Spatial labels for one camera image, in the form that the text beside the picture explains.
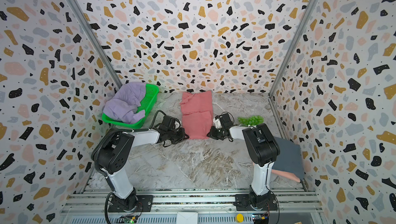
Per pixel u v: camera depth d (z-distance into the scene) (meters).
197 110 1.14
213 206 0.73
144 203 0.73
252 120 1.01
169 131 0.80
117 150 0.49
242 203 0.74
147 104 1.16
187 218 0.67
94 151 0.50
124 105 1.01
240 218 0.66
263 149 0.52
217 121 0.95
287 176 0.81
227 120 0.82
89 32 0.85
